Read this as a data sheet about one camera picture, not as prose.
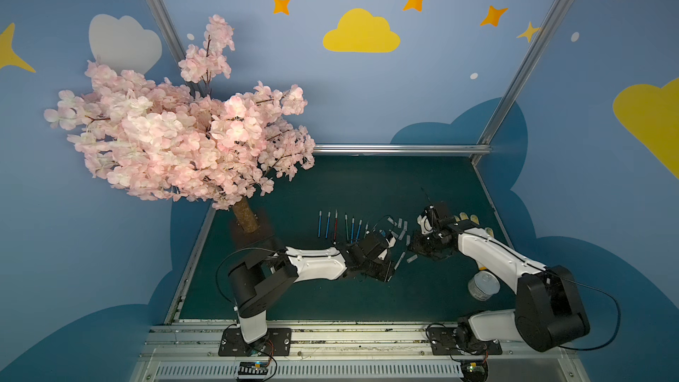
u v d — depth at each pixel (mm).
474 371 733
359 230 984
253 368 730
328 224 989
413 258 906
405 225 989
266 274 504
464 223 657
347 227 984
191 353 733
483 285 770
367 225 986
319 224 984
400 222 1009
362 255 674
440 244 662
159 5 749
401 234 975
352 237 957
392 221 1013
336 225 995
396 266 852
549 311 423
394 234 967
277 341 750
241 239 947
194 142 538
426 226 762
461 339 667
